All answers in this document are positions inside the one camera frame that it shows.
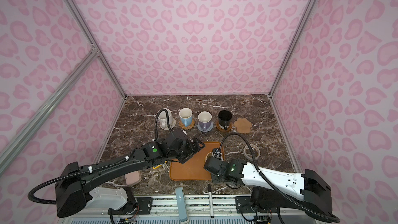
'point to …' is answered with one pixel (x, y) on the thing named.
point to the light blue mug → (186, 115)
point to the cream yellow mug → (210, 154)
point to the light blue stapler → (181, 205)
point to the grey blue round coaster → (210, 128)
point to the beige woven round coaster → (172, 123)
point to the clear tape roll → (247, 157)
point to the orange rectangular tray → (193, 169)
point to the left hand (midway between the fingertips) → (203, 148)
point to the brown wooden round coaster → (219, 128)
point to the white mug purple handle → (204, 118)
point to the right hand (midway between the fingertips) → (215, 175)
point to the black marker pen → (210, 200)
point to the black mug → (225, 117)
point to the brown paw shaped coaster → (243, 125)
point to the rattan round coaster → (186, 128)
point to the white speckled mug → (162, 118)
